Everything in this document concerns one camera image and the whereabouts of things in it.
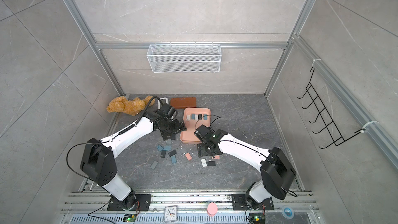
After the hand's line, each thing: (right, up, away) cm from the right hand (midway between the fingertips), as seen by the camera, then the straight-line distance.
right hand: (208, 151), depth 83 cm
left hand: (-13, +12, +2) cm, 18 cm away
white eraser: (-13, +17, +21) cm, 30 cm away
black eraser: (-5, +18, +24) cm, 30 cm away
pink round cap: (+1, -19, -19) cm, 27 cm away
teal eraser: (-1, +17, +24) cm, 29 cm away
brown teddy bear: (-45, +25, +12) cm, 53 cm away
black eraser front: (+2, -8, +3) cm, 9 cm away
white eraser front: (-2, -8, +3) cm, 8 cm away
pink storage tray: (-12, +5, +17) cm, 21 cm away
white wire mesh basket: (-15, +57, +18) cm, 61 cm away
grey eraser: (-30, -8, +3) cm, 32 cm away
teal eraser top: (-10, +18, +25) cm, 32 cm away
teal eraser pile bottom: (-20, -6, +4) cm, 21 cm away
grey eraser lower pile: (-24, +3, +10) cm, 26 cm away
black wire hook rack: (+51, +15, -19) cm, 56 cm away
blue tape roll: (+37, -25, -12) cm, 46 cm away
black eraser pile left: (-26, -3, +7) cm, 28 cm away
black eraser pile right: (-21, -3, +7) cm, 22 cm away
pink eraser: (-11, -4, +5) cm, 13 cm away
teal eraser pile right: (-24, 0, +9) cm, 25 cm away
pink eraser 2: (+5, -5, +6) cm, 10 cm away
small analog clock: (-18, -24, -14) cm, 33 cm away
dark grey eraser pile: (-22, +5, +15) cm, 27 cm away
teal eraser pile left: (-29, 0, +7) cm, 30 cm away
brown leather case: (-18, +28, +31) cm, 45 cm away
